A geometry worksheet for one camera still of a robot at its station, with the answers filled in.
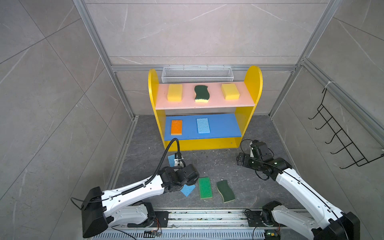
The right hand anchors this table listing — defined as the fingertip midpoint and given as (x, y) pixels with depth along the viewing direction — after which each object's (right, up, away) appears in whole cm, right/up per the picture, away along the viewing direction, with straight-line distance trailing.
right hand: (243, 158), depth 82 cm
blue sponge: (-22, +19, +11) cm, 31 cm away
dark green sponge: (-10, -18, -1) cm, 21 cm away
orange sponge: (-39, +17, +10) cm, 44 cm away
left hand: (-32, -6, -5) cm, 33 cm away
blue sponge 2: (-31, -17, 0) cm, 36 cm away
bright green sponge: (-21, -17, 0) cm, 27 cm away
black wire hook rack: (+39, +5, -22) cm, 45 cm away
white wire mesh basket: (-32, +53, +16) cm, 64 cm away
